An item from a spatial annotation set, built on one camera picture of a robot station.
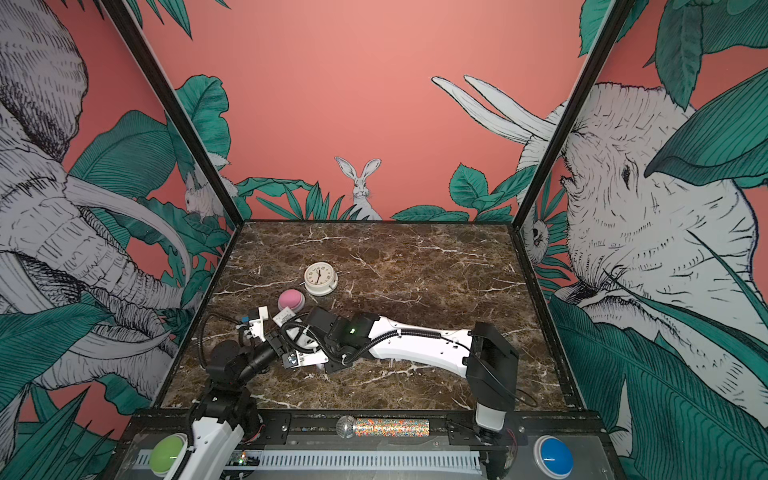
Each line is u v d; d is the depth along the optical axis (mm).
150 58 776
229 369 600
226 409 593
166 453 697
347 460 701
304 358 640
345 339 529
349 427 711
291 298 961
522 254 1182
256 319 725
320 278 983
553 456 691
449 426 734
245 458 702
